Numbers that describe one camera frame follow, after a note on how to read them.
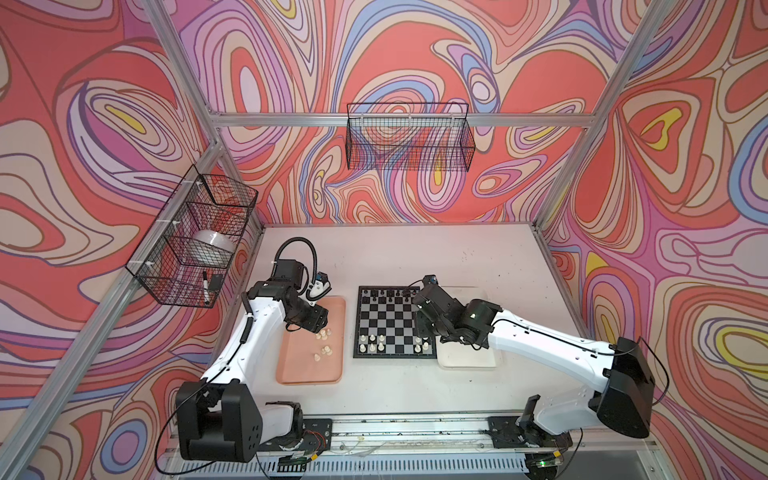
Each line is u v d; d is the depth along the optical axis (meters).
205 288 0.72
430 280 0.71
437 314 0.58
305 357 0.84
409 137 0.96
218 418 0.40
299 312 0.68
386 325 0.91
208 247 0.70
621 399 0.39
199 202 0.74
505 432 0.73
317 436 0.72
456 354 0.86
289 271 0.66
